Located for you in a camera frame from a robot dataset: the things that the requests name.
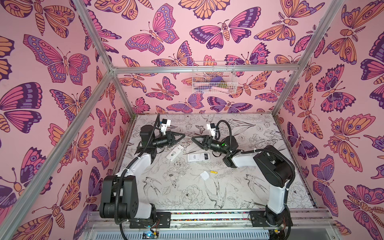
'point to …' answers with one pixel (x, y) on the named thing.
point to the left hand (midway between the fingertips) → (185, 136)
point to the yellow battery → (214, 172)
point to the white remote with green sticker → (175, 152)
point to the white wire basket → (216, 82)
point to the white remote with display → (198, 157)
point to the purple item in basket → (217, 79)
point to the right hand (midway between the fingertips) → (192, 139)
